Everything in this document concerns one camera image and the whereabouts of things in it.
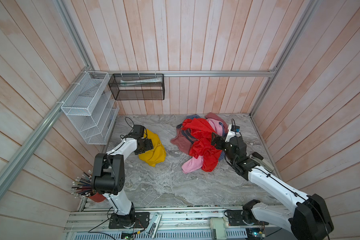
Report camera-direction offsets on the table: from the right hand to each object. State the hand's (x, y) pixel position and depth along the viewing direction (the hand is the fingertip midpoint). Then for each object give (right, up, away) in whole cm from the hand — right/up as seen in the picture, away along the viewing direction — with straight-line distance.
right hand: (218, 133), depth 82 cm
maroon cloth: (-18, -4, +23) cm, 30 cm away
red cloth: (-8, -8, +6) cm, 13 cm away
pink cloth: (-12, -18, +6) cm, 23 cm away
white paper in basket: (-55, +31, +7) cm, 63 cm away
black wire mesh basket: (-51, +33, +23) cm, 65 cm away
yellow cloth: (-37, -14, +11) cm, 41 cm away
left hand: (-42, -11, +14) cm, 46 cm away
